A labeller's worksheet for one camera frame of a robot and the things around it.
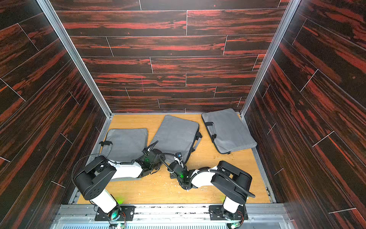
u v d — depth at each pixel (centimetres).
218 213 73
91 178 46
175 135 102
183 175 68
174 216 73
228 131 110
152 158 72
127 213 74
